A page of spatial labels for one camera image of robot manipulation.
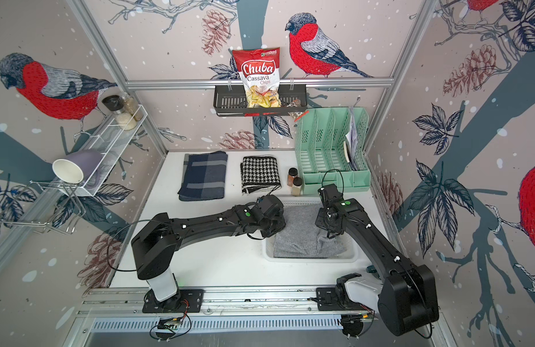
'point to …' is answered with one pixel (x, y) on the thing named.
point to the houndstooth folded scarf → (259, 173)
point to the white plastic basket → (350, 256)
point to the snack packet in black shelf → (296, 115)
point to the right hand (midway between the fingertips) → (324, 220)
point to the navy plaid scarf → (204, 176)
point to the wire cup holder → (45, 204)
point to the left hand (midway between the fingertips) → (293, 223)
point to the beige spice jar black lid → (297, 182)
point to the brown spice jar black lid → (292, 173)
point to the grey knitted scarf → (302, 238)
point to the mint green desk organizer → (332, 147)
